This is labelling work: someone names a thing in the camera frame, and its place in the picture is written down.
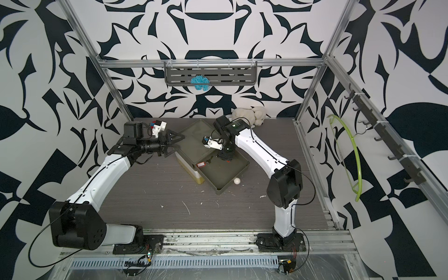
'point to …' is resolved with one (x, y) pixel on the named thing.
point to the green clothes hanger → (354, 189)
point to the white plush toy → (255, 116)
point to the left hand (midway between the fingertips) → (181, 140)
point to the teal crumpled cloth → (200, 82)
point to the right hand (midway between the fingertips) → (227, 147)
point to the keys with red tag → (202, 164)
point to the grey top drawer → (220, 174)
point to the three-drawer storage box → (192, 150)
